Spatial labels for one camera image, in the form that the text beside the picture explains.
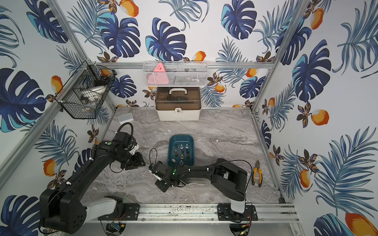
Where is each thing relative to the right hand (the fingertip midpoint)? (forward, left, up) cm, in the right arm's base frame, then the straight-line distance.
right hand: (160, 182), depth 82 cm
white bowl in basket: (+35, +36, +34) cm, 61 cm away
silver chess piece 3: (+13, -6, -1) cm, 15 cm away
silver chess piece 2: (+24, -14, 0) cm, 27 cm away
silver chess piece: (+23, -11, 0) cm, 26 cm away
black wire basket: (+55, +48, +33) cm, 80 cm away
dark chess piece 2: (+19, -7, -1) cm, 21 cm away
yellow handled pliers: (+10, -57, -1) cm, 58 cm away
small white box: (+48, +34, +1) cm, 59 cm away
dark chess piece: (+24, -7, 0) cm, 25 cm away
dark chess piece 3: (+20, -15, -1) cm, 25 cm away
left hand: (+6, +10, +10) cm, 15 cm away
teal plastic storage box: (+20, -11, 0) cm, 23 cm away
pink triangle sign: (+51, +3, +35) cm, 62 cm away
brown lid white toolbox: (+50, -7, +14) cm, 52 cm away
